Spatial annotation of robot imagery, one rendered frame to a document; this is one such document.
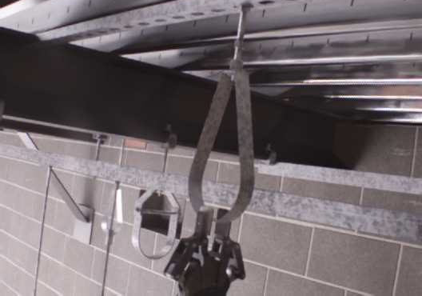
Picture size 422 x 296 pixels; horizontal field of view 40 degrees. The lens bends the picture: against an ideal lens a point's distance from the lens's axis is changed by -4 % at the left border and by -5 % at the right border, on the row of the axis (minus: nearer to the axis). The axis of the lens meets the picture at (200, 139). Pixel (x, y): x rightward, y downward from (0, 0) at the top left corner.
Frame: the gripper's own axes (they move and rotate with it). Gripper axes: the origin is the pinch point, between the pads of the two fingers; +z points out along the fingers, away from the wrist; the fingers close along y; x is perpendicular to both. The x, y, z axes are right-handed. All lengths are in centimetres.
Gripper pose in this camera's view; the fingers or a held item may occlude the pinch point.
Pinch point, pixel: (213, 221)
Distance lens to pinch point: 82.5
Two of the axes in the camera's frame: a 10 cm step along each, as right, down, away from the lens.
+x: -6.2, -0.5, 7.8
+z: 1.5, -9.9, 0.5
